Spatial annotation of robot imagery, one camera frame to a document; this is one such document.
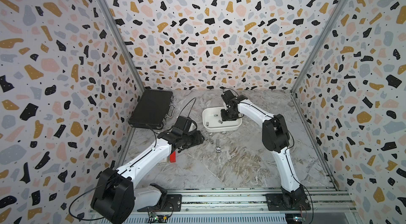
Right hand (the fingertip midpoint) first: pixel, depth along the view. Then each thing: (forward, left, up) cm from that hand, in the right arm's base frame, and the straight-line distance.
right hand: (224, 118), depth 101 cm
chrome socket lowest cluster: (-20, +3, -3) cm, 20 cm away
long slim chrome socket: (-15, +4, -4) cm, 16 cm away
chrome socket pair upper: (-8, 0, -3) cm, 9 cm away
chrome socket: (+5, +6, -3) cm, 8 cm away
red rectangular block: (-25, +28, -2) cm, 38 cm away
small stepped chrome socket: (-1, +2, -2) cm, 3 cm away
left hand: (-19, +11, +9) cm, 24 cm away
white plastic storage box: (0, +7, -3) cm, 8 cm away
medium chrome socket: (-14, +7, -4) cm, 16 cm away
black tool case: (+8, +48, +1) cm, 48 cm away
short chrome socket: (-2, +11, -3) cm, 11 cm away
